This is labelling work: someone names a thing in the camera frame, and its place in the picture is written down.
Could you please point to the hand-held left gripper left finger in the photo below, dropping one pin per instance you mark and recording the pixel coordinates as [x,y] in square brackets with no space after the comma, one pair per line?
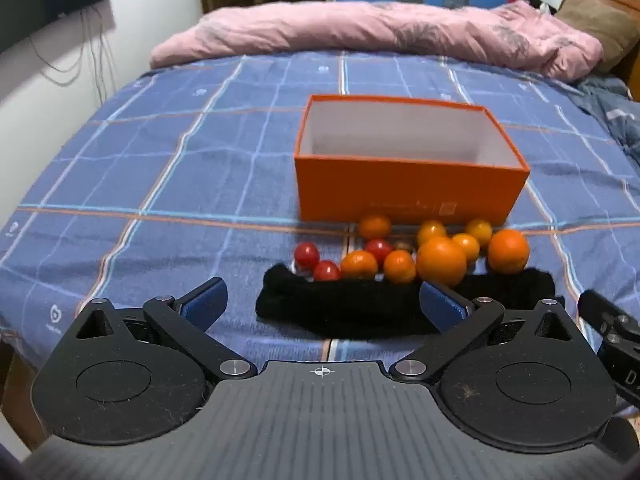
[205,301]

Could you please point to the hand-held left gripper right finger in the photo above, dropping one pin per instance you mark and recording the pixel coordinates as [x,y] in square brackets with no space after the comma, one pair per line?
[442,306]

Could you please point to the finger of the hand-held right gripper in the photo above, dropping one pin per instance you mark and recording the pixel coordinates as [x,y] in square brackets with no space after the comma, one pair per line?
[600,310]

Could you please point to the large orange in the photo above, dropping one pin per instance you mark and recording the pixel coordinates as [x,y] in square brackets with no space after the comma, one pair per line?
[508,251]
[441,261]

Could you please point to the small orange mandarin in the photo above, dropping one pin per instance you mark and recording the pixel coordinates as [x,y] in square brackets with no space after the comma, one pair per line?
[359,265]
[400,266]
[374,226]

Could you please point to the small yellow-orange kumquat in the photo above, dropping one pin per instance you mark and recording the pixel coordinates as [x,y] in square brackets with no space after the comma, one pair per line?
[479,231]
[467,247]
[430,231]

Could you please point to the small dark brown fruit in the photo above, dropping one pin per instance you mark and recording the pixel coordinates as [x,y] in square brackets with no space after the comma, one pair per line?
[403,245]

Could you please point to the red cherry tomato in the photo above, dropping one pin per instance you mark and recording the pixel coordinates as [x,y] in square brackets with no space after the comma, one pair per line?
[326,271]
[306,255]
[378,248]

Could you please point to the black knit cloth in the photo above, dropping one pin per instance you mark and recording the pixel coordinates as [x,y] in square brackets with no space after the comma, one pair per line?
[350,307]

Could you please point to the blue plaid bed sheet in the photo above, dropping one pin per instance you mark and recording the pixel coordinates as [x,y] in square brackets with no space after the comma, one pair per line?
[175,185]

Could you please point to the orange cardboard box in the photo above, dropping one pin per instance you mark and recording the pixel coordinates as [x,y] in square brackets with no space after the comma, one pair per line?
[400,190]

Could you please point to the grey-blue blanket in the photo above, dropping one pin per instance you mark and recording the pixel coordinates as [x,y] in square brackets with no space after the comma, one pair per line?
[615,110]

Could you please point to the brown pillow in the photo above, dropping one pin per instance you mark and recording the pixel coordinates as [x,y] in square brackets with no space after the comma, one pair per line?
[600,25]

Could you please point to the pink quilt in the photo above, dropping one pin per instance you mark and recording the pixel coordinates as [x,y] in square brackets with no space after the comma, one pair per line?
[350,27]

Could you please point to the wooden bed frame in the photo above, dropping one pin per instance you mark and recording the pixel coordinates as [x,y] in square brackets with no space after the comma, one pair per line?
[20,400]

